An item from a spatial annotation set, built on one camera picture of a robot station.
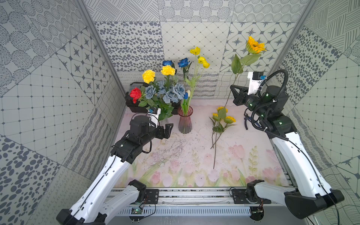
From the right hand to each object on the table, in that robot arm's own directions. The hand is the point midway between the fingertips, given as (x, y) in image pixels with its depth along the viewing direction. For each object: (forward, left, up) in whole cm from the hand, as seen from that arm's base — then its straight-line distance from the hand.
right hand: (230, 89), depth 64 cm
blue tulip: (+10, +21, -21) cm, 31 cm away
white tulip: (+15, +19, -15) cm, 28 cm away
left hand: (-10, +29, -14) cm, 34 cm away
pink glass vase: (+6, +22, -38) cm, 45 cm away
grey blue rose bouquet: (+9, +34, -12) cm, 38 cm away
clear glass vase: (+6, +38, -35) cm, 52 cm away
